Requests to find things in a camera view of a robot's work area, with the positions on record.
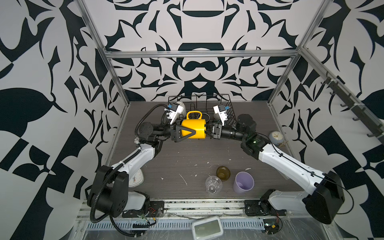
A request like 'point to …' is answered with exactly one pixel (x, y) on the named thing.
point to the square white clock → (137, 179)
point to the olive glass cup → (223, 172)
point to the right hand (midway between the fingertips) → (200, 129)
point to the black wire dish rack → (205, 104)
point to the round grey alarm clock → (276, 137)
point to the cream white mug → (183, 114)
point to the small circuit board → (271, 225)
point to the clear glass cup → (213, 184)
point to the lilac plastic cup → (244, 182)
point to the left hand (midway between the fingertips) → (198, 129)
